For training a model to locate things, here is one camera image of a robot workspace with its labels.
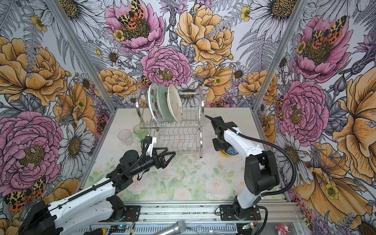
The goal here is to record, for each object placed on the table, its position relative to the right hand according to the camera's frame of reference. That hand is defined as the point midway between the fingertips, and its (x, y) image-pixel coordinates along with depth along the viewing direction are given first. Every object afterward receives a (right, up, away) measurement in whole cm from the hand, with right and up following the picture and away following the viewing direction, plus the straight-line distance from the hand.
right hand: (223, 151), depth 87 cm
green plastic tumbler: (-54, +10, +15) cm, 57 cm away
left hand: (-28, +1, -13) cm, 31 cm away
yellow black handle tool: (-61, -34, -18) cm, 72 cm away
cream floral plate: (-27, +27, -8) cm, 39 cm away
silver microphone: (-24, -31, -19) cm, 44 cm away
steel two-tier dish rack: (-24, +7, +13) cm, 28 cm away
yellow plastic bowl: (0, -2, +1) cm, 2 cm away
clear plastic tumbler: (-64, +7, +15) cm, 66 cm away
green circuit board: (-53, -34, -16) cm, 65 cm away
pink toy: (+22, -31, -20) cm, 43 cm away
